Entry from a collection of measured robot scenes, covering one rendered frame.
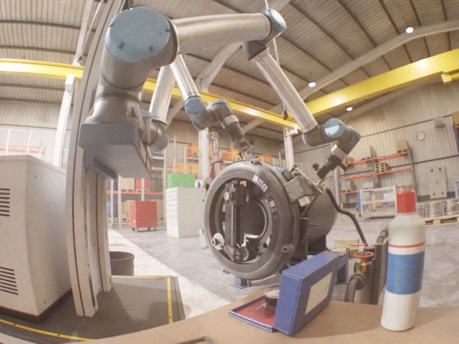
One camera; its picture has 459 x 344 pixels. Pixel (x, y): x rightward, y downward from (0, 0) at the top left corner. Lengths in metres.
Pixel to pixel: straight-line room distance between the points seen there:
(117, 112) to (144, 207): 6.01
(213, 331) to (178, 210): 4.76
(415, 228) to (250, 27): 0.76
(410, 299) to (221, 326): 0.32
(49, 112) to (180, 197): 12.27
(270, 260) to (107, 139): 0.99
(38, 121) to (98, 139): 15.13
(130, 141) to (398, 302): 0.64
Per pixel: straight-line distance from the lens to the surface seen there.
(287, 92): 1.07
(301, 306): 0.38
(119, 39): 0.54
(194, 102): 1.09
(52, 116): 15.65
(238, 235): 1.45
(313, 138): 1.14
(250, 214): 1.64
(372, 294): 0.79
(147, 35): 0.55
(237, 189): 1.29
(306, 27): 10.90
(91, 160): 0.77
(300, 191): 1.14
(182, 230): 5.19
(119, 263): 1.49
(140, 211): 6.53
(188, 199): 5.24
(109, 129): 0.60
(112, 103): 0.65
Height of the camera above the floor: 0.70
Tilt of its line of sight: 9 degrees up
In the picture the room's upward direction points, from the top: 2 degrees counter-clockwise
